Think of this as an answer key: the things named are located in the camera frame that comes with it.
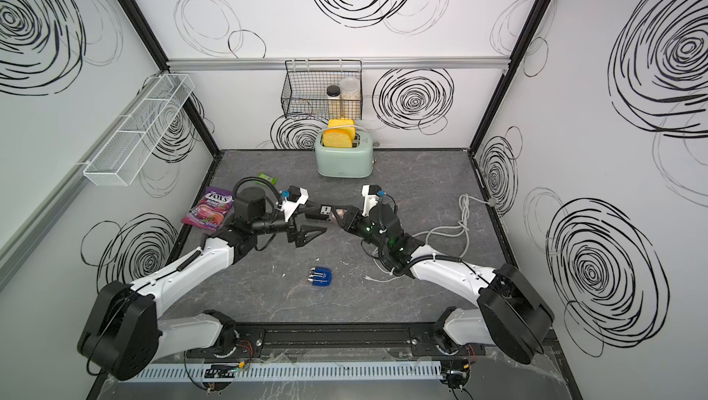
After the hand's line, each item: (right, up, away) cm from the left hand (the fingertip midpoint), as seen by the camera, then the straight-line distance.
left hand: (320, 218), depth 76 cm
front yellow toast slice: (+3, +25, +20) cm, 32 cm away
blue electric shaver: (-1, -19, +6) cm, 20 cm away
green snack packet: (-29, +12, +35) cm, 47 cm away
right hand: (+4, +2, 0) cm, 4 cm away
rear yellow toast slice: (+2, +31, +25) cm, 40 cm away
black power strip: (-2, -2, +20) cm, 20 cm away
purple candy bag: (-43, 0, +22) cm, 48 cm away
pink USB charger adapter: (+6, +2, -2) cm, 7 cm away
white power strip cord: (+46, -7, +18) cm, 50 cm away
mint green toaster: (+6, +17, +30) cm, 35 cm away
